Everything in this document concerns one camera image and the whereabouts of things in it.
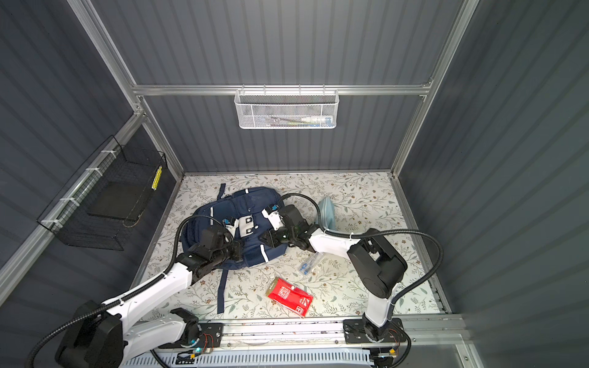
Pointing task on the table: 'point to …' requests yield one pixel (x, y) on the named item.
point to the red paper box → (290, 297)
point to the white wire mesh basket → (282, 109)
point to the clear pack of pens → (309, 264)
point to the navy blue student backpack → (245, 206)
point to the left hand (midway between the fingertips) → (243, 242)
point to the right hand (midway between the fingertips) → (263, 238)
